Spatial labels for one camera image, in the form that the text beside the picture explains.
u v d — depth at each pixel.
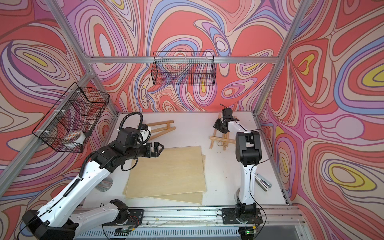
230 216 0.73
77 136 0.72
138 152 0.59
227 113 0.86
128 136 0.52
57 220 0.38
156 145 0.65
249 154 0.60
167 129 1.08
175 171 0.89
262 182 0.82
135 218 0.72
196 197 0.80
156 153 0.63
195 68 0.96
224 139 1.02
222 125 0.82
